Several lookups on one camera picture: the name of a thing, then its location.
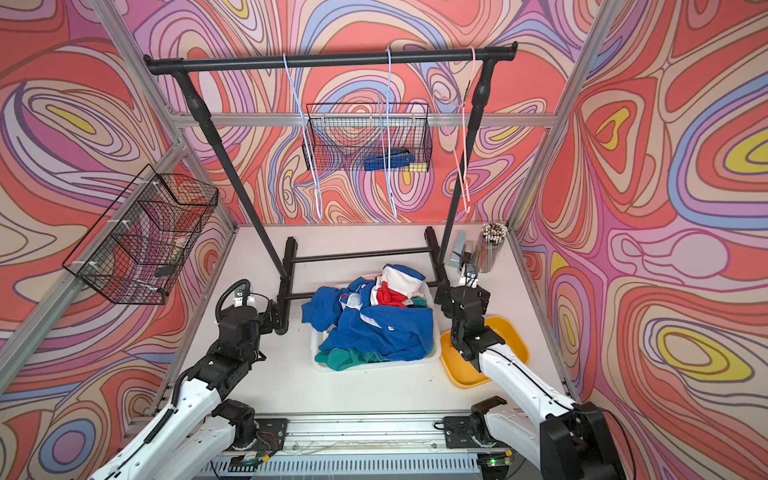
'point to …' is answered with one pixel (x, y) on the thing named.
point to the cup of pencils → (490, 241)
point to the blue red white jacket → (372, 317)
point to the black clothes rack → (435, 243)
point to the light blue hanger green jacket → (394, 201)
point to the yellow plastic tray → (460, 372)
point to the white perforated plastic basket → (321, 366)
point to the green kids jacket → (338, 358)
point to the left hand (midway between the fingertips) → (258, 303)
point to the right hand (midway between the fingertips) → (460, 290)
